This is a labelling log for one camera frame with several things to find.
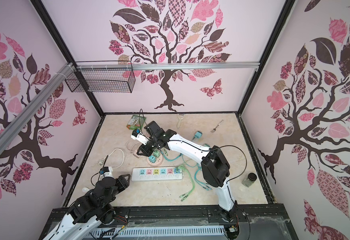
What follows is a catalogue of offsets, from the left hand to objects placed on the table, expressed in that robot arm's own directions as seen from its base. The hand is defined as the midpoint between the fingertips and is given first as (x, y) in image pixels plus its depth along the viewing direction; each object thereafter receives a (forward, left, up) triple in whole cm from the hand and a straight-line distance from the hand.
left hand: (128, 180), depth 79 cm
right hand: (+14, -6, +10) cm, 18 cm away
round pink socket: (+13, -15, -4) cm, 20 cm away
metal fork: (+40, -55, -7) cm, 69 cm away
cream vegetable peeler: (+53, -29, -6) cm, 61 cm away
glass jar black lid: (-1, -65, +1) cm, 65 cm away
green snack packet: (+47, +6, -7) cm, 48 cm away
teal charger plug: (+13, -12, -1) cm, 17 cm away
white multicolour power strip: (+5, -10, -4) cm, 12 cm away
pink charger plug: (+11, -4, +9) cm, 15 cm away
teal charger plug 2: (+35, -42, -6) cm, 55 cm away
